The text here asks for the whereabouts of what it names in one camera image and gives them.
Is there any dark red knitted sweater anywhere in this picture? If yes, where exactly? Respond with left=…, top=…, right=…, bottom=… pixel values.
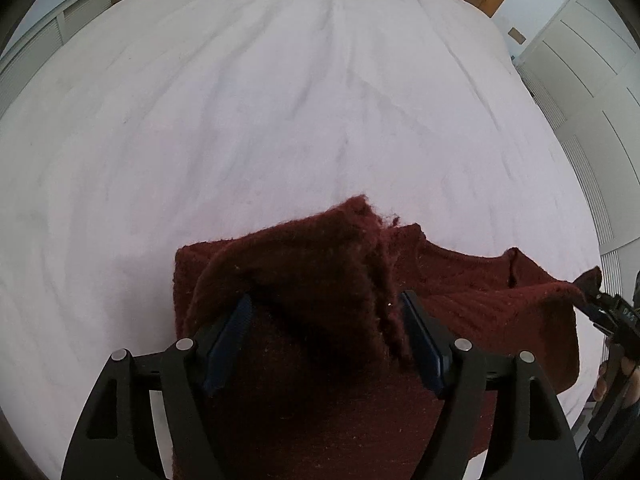
left=174, top=196, right=601, bottom=479

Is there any right hand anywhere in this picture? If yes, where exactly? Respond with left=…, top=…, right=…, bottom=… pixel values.
left=591, top=341, right=640, bottom=411

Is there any white louvered wardrobe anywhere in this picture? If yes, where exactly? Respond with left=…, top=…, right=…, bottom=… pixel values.
left=516, top=0, right=639, bottom=295

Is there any white bed sheet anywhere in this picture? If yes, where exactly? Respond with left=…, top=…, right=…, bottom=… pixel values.
left=1, top=0, right=600, bottom=479

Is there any white low cabinet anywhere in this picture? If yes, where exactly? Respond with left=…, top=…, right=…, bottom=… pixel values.
left=1, top=0, right=118, bottom=113

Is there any wall socket plate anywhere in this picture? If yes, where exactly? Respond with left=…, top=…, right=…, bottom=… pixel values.
left=508, top=27, right=526, bottom=44

